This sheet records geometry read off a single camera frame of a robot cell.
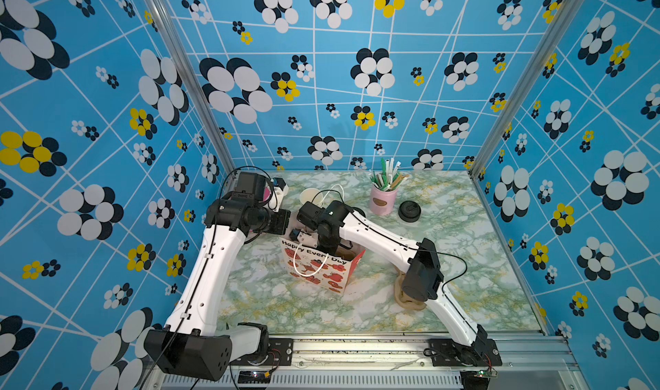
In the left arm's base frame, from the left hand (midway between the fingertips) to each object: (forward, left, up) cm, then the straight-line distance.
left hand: (289, 218), depth 74 cm
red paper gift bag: (-13, -13, -7) cm, 19 cm away
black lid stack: (+18, -43, -21) cm, 52 cm away
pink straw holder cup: (+19, -32, -16) cm, 40 cm away
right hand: (-3, -10, -16) cm, 19 cm away
